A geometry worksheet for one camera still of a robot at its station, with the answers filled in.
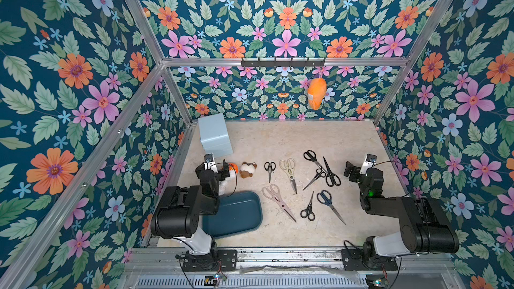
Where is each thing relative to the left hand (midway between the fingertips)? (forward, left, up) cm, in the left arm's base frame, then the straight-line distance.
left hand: (214, 159), depth 92 cm
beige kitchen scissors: (-1, -36, -8) cm, 37 cm away
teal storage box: (-22, -11, -10) cm, 27 cm away
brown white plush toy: (-3, -15, -6) cm, 16 cm away
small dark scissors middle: (-6, -51, -10) cm, 52 cm away
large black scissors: (-10, -56, -10) cm, 57 cm away
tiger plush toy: (-1, -8, -5) cm, 10 cm away
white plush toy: (-10, -5, -9) cm, 14 cm away
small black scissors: (-1, -26, -9) cm, 28 cm away
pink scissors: (-14, -27, -9) cm, 32 cm away
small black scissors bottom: (-25, -41, -10) cm, 49 cm away
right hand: (-6, -68, -1) cm, 68 cm away
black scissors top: (+5, -49, -9) cm, 50 cm away
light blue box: (+10, 0, +6) cm, 12 cm away
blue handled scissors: (-19, -50, -9) cm, 54 cm away
